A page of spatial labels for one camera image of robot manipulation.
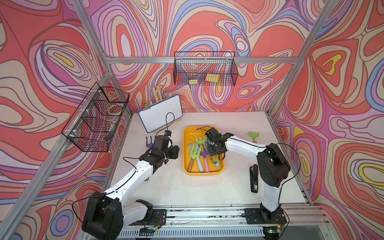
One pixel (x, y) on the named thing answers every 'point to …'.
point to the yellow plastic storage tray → (190, 133)
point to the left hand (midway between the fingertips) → (176, 148)
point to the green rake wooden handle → (254, 136)
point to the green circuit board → (146, 231)
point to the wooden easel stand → (157, 97)
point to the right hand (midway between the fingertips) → (215, 154)
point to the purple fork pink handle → (205, 153)
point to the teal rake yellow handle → (216, 161)
